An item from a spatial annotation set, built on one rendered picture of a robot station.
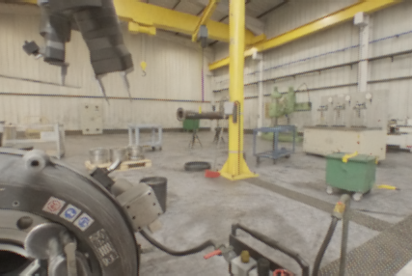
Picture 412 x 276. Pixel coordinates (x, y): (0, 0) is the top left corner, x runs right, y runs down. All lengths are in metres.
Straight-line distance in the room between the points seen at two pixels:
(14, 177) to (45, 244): 0.20
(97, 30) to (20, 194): 0.38
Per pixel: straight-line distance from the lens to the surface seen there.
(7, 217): 0.77
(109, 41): 0.48
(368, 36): 11.50
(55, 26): 0.75
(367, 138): 6.01
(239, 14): 4.37
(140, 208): 0.71
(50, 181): 0.61
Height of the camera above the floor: 1.04
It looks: 5 degrees down
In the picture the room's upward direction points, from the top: straight up
